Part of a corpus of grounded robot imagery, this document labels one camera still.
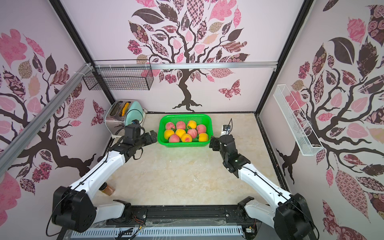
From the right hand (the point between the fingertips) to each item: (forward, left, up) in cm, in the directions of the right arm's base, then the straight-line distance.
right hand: (218, 138), depth 82 cm
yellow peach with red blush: (+22, +15, -12) cm, 29 cm away
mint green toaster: (+23, +63, 0) cm, 67 cm away
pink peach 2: (+9, +27, -12) cm, 31 cm away
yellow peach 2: (+14, +23, -12) cm, 30 cm away
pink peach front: (+14, +15, -12) cm, 23 cm away
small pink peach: (+17, +9, -12) cm, 23 cm away
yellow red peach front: (+9, +8, -12) cm, 17 cm away
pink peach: (+20, +31, -11) cm, 39 cm away
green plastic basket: (+25, +5, -11) cm, 28 cm away
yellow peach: (+14, +32, -12) cm, 37 cm away
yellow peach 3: (+8, +19, -10) cm, 23 cm away
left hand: (+2, +40, -2) cm, 40 cm away
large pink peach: (+20, +23, -11) cm, 33 cm away
